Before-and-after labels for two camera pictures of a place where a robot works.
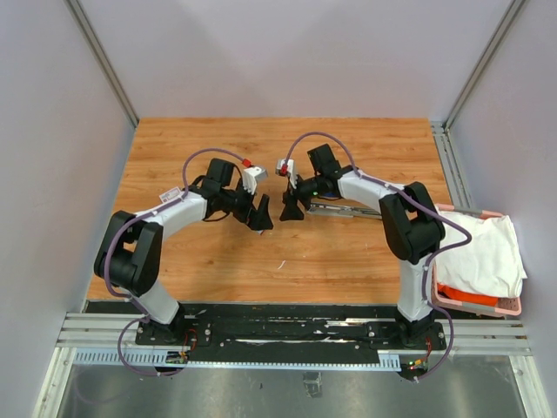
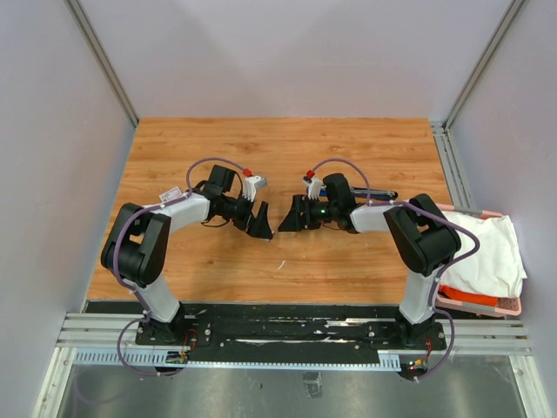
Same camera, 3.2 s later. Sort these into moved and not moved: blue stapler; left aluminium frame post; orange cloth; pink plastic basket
Moved: blue stapler
Not moved: left aluminium frame post; orange cloth; pink plastic basket
